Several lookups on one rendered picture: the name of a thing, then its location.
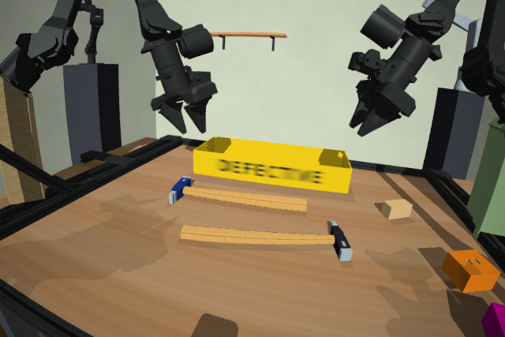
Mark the orange box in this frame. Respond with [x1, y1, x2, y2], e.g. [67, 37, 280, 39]
[441, 249, 501, 293]

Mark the tan wooden block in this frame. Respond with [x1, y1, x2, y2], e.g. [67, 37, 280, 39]
[381, 199, 413, 219]

